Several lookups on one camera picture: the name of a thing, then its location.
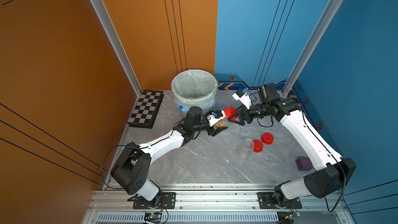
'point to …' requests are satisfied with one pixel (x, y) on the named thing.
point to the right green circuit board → (293, 215)
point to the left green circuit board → (154, 217)
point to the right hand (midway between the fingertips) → (233, 114)
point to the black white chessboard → (146, 110)
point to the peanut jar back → (221, 123)
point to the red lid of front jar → (267, 138)
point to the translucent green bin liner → (195, 88)
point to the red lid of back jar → (229, 111)
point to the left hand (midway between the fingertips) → (223, 117)
